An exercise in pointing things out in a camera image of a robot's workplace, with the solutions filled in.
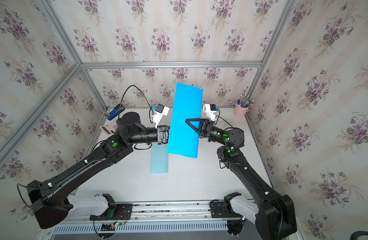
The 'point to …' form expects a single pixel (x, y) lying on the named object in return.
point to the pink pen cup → (240, 112)
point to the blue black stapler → (115, 112)
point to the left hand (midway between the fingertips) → (183, 134)
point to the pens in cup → (244, 102)
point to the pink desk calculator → (110, 128)
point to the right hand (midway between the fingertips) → (188, 126)
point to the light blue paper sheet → (159, 158)
